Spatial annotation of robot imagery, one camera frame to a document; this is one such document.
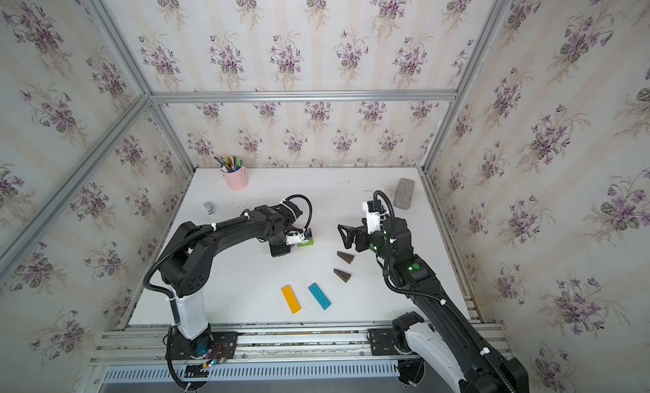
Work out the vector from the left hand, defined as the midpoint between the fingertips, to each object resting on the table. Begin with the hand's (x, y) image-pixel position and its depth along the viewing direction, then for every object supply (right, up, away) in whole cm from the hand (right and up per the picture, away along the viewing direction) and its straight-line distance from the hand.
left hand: (282, 246), depth 92 cm
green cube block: (+11, +2, -5) cm, 12 cm away
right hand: (+26, +11, -16) cm, 32 cm away
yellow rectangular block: (+4, -15, -10) cm, 19 cm away
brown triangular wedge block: (+24, -4, -2) cm, 24 cm away
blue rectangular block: (+15, -15, -11) cm, 23 cm away
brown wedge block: (+22, -9, -7) cm, 25 cm away
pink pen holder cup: (-23, +25, +16) cm, 37 cm away
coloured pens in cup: (-25, +32, +13) cm, 43 cm away
